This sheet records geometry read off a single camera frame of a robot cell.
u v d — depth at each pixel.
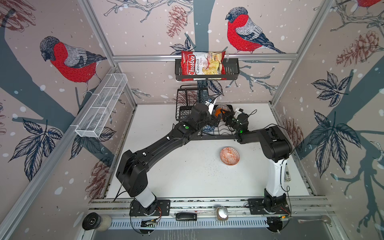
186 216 0.68
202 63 0.88
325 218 0.70
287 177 0.80
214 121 0.69
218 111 0.99
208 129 1.04
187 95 1.02
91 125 0.70
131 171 0.42
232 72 0.95
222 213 0.66
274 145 0.57
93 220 0.61
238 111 0.95
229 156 0.90
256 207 0.73
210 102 0.65
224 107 1.10
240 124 0.80
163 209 0.73
